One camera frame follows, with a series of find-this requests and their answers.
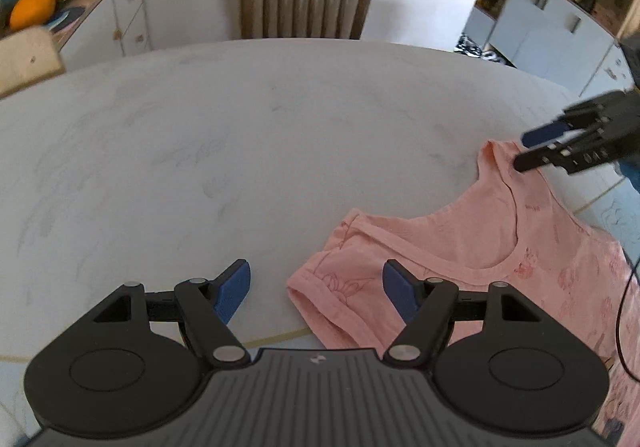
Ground pink patterned shirt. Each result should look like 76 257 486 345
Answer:
286 141 639 446

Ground shoes on floor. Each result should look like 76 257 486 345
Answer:
454 33 514 68

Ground white cabinet row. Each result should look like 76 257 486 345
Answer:
462 0 639 98

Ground white drawer sideboard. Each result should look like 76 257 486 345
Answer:
49 0 153 71

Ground orange fruit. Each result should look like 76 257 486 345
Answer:
9 0 56 32

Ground black cable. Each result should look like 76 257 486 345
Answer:
615 253 640 384

